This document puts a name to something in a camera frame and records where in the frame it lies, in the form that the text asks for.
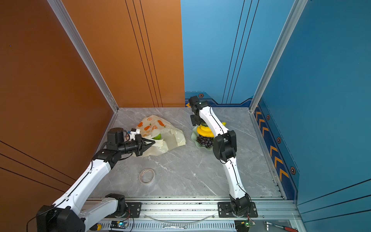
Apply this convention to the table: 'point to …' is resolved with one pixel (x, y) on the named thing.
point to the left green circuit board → (120, 224)
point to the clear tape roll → (140, 175)
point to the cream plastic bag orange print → (172, 137)
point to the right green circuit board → (243, 225)
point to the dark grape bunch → (207, 142)
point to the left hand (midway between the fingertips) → (156, 140)
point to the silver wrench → (185, 227)
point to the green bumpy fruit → (158, 137)
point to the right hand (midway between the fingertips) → (199, 122)
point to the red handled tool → (287, 228)
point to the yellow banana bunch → (205, 131)
